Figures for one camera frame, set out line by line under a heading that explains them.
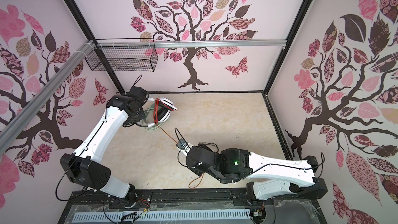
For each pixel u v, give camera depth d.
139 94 0.61
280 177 0.40
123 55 0.95
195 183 0.79
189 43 0.94
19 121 0.52
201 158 0.40
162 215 0.70
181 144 0.50
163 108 0.80
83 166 0.41
